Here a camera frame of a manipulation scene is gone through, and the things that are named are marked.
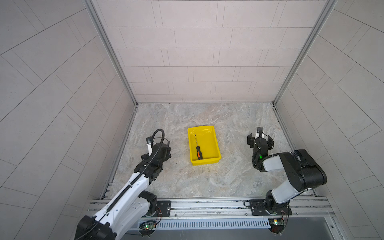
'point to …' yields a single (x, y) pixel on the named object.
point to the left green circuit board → (147, 225)
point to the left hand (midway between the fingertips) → (162, 148)
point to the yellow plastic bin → (206, 140)
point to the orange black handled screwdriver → (199, 154)
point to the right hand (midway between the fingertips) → (258, 133)
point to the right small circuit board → (276, 223)
